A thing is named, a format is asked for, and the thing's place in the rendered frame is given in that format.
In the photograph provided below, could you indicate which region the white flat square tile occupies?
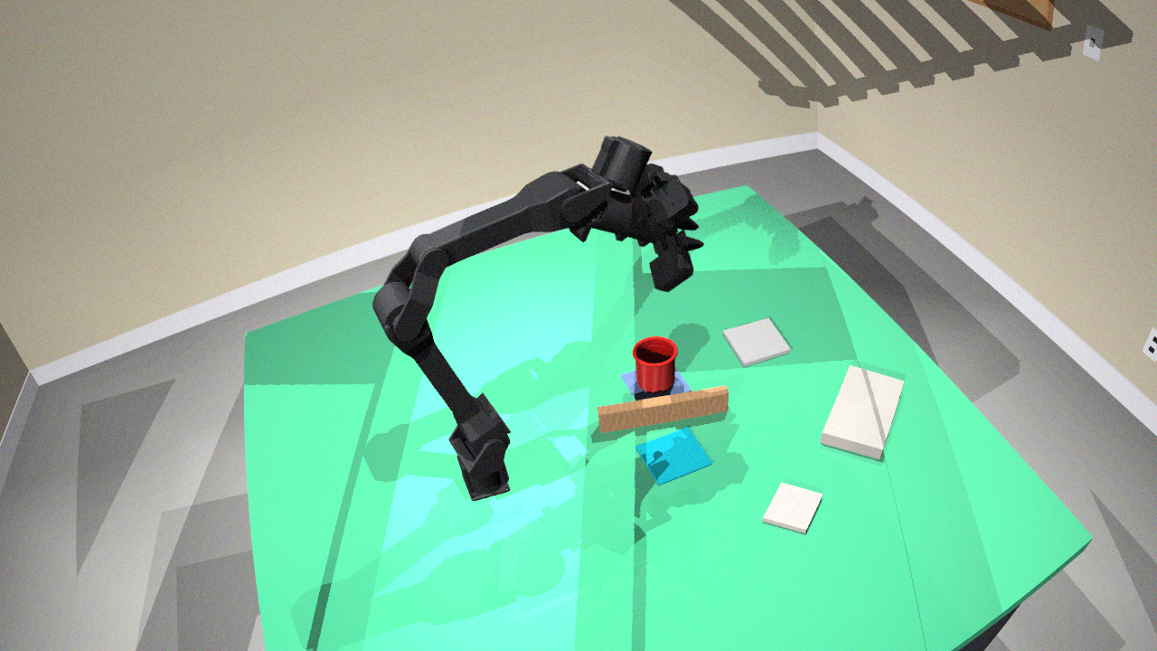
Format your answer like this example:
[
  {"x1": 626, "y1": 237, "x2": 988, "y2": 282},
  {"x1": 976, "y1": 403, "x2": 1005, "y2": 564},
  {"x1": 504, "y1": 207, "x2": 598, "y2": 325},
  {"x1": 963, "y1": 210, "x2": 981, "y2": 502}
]
[{"x1": 723, "y1": 318, "x2": 791, "y2": 367}]

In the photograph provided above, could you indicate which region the white flat box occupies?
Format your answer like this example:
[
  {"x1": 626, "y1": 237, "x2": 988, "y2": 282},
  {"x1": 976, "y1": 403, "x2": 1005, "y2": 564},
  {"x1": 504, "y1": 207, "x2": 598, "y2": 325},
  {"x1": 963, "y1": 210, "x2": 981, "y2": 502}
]
[{"x1": 820, "y1": 365, "x2": 904, "y2": 459}]

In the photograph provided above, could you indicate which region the red cup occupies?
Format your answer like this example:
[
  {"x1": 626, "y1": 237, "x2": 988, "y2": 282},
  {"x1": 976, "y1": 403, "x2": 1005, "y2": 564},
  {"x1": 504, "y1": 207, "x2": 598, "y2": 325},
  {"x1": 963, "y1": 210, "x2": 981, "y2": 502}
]
[{"x1": 633, "y1": 336, "x2": 678, "y2": 394}]

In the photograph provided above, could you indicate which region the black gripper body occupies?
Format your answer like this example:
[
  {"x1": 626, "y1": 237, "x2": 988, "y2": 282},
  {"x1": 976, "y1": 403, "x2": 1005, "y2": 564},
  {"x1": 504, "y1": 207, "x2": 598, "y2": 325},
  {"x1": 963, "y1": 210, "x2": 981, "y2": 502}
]
[{"x1": 616, "y1": 163, "x2": 694, "y2": 293}]

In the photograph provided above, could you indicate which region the tan wooden bar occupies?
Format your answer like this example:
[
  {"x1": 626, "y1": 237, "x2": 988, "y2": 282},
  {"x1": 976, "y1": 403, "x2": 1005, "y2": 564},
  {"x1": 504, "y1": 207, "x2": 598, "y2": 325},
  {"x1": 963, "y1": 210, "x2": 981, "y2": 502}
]
[{"x1": 597, "y1": 385, "x2": 729, "y2": 432}]

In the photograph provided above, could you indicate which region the white flat square slab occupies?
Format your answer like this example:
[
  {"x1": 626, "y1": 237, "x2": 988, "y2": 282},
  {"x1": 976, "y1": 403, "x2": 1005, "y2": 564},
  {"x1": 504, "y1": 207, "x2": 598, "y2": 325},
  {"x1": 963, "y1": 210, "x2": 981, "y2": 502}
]
[{"x1": 762, "y1": 482, "x2": 823, "y2": 533}]

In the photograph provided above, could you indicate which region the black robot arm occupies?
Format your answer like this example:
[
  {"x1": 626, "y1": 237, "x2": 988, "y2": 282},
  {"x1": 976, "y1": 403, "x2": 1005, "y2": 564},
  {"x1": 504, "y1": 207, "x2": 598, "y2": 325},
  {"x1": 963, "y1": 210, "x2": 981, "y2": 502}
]
[{"x1": 373, "y1": 136, "x2": 699, "y2": 501}]

